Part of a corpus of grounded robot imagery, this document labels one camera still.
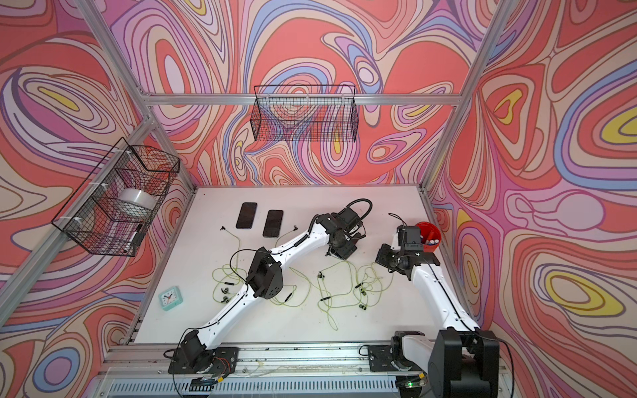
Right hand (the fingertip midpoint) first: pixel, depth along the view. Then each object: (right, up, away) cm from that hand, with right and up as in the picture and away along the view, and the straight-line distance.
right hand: (381, 262), depth 85 cm
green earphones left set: (-56, -7, +6) cm, 56 cm away
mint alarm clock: (-73, -13, -1) cm, 74 cm away
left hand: (-10, +3, +13) cm, 17 cm away
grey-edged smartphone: (-54, +16, +23) cm, 61 cm away
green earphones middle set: (-31, -12, +1) cm, 34 cm away
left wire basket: (-86, +18, -10) cm, 88 cm away
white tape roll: (-76, +22, -11) cm, 80 cm away
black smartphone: (-41, +12, +19) cm, 47 cm away
